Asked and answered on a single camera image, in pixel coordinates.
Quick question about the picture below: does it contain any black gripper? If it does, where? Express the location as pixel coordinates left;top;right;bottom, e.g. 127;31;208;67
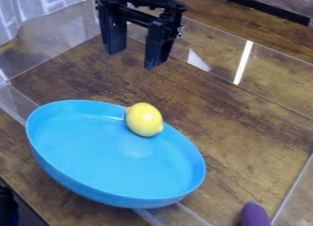
96;0;187;70

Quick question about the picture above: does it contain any white patterned curtain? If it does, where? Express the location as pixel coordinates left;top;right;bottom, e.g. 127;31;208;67
0;0;88;46

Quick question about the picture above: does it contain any dark object at corner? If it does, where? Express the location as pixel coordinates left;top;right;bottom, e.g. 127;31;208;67
0;186;20;226

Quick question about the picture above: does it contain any yellow lemon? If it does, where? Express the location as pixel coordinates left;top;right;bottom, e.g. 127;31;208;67
125;102;163;137

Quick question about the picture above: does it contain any blue plastic tray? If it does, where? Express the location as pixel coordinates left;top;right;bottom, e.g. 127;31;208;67
25;100;205;209

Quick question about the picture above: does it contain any purple eggplant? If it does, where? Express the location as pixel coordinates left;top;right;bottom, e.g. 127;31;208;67
239;201;271;226

